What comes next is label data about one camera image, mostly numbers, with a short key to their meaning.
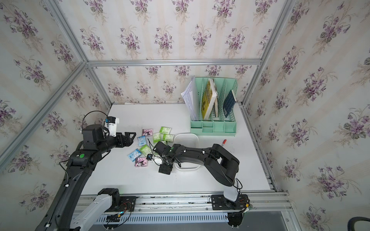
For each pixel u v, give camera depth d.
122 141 0.63
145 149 0.91
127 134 0.65
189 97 0.88
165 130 1.01
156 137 0.96
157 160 0.74
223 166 0.45
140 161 0.86
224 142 0.98
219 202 0.73
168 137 0.96
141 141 0.95
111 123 0.62
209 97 0.93
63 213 0.39
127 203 0.73
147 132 0.99
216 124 0.99
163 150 0.67
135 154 0.88
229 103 1.06
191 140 0.95
